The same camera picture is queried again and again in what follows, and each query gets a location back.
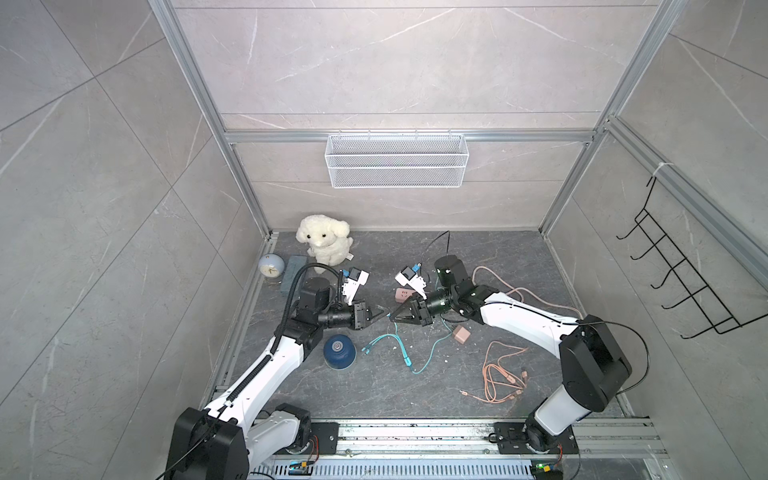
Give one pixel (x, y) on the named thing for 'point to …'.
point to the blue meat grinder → (340, 352)
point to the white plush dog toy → (328, 239)
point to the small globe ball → (271, 265)
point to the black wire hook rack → (722, 320)
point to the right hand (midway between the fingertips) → (395, 319)
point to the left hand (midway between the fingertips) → (388, 310)
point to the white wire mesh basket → (397, 161)
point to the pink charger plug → (461, 334)
